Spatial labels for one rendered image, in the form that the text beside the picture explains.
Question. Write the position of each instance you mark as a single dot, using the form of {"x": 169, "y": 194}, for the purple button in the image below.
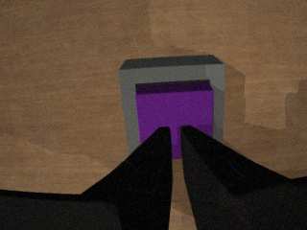
{"x": 172, "y": 92}

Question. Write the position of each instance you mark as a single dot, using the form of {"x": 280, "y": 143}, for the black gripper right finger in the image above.
{"x": 229, "y": 192}

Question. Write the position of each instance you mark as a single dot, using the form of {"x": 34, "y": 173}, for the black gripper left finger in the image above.
{"x": 136, "y": 196}

